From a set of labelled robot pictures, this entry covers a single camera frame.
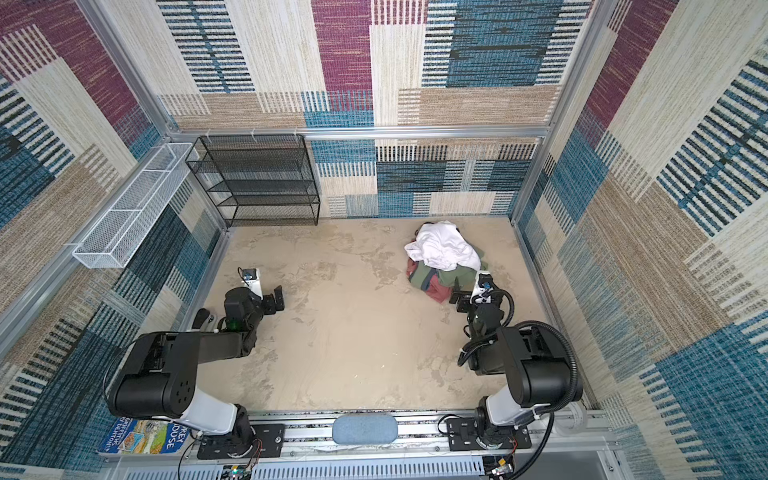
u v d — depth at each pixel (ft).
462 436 2.39
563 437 2.40
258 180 3.62
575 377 1.40
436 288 3.17
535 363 1.54
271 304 2.84
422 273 3.21
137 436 2.36
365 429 2.39
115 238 2.34
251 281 2.67
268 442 2.40
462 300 2.68
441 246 3.17
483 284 2.48
